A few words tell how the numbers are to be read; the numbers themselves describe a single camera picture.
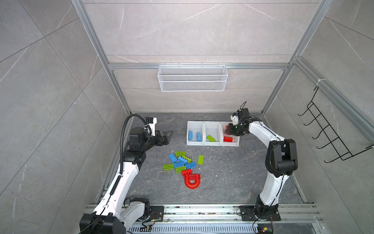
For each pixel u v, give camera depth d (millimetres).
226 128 979
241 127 727
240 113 794
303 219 728
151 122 657
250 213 731
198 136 1018
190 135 1015
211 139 1028
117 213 402
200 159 927
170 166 885
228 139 1009
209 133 1058
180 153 950
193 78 1004
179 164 884
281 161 512
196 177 855
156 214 730
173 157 927
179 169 880
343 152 582
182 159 904
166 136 673
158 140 668
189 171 858
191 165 903
